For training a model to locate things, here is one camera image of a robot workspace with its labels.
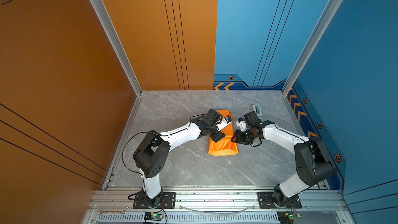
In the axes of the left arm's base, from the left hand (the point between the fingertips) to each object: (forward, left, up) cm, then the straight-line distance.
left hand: (221, 128), depth 89 cm
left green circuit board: (-41, +33, -10) cm, 53 cm away
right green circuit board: (-41, -29, -9) cm, 51 cm away
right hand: (-5, -8, -4) cm, 10 cm away
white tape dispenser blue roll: (+19, -26, -4) cm, 32 cm away
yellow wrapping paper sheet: (-8, -3, -5) cm, 10 cm away
